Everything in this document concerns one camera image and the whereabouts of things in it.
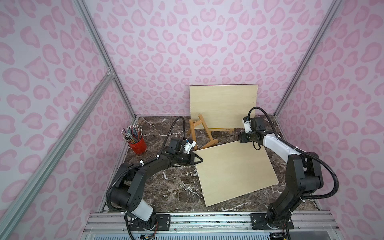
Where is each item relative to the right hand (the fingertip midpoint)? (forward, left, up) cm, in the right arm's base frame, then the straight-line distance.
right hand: (244, 135), depth 95 cm
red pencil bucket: (-8, +67, -3) cm, 67 cm away
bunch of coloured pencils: (-1, +71, +4) cm, 71 cm away
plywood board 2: (+18, +13, +8) cm, 24 cm away
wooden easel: (-3, +32, +11) cm, 34 cm away
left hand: (-18, +27, 0) cm, 33 cm away
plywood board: (-23, +10, -4) cm, 26 cm away
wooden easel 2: (+9, +13, -5) cm, 16 cm away
